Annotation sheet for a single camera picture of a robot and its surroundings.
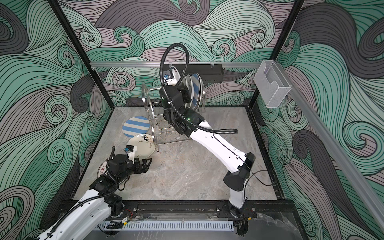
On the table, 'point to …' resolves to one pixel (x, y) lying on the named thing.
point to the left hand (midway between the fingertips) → (145, 158)
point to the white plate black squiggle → (145, 145)
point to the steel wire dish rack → (164, 132)
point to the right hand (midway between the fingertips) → (184, 84)
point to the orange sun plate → (102, 169)
